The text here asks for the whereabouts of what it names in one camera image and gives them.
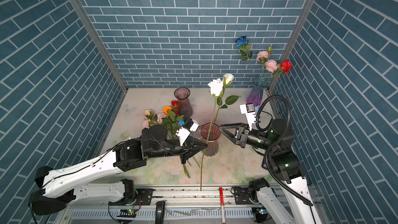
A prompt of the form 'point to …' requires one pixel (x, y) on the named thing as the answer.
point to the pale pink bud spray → (151, 118)
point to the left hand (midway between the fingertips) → (206, 148)
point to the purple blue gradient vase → (255, 95)
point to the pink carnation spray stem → (269, 66)
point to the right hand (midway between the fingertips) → (218, 128)
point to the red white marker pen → (222, 205)
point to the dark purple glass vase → (185, 108)
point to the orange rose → (165, 109)
